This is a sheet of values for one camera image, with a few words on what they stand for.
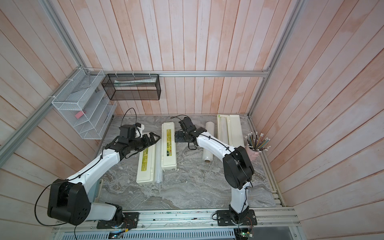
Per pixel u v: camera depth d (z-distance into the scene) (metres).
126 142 0.65
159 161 0.90
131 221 0.73
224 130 1.04
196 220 0.75
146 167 0.83
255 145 0.92
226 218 0.73
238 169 0.49
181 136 0.82
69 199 0.41
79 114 0.82
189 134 0.69
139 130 0.70
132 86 1.04
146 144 0.75
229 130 1.02
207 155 0.93
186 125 0.71
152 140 0.75
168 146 0.92
